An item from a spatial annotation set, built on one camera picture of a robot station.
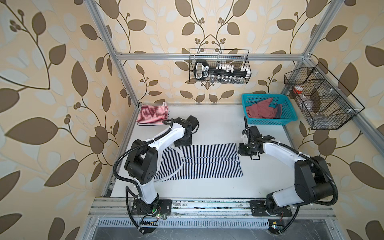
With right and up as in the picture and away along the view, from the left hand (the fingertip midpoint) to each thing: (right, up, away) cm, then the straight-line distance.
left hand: (184, 142), depth 88 cm
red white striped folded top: (-26, +18, +23) cm, 39 cm away
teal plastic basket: (+73, +17, +18) cm, 77 cm away
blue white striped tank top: (+1, -12, +3) cm, 13 cm away
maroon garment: (+56, +21, +24) cm, 65 cm away
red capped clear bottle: (+67, +31, -1) cm, 74 cm away
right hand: (+34, -7, +2) cm, 35 cm away
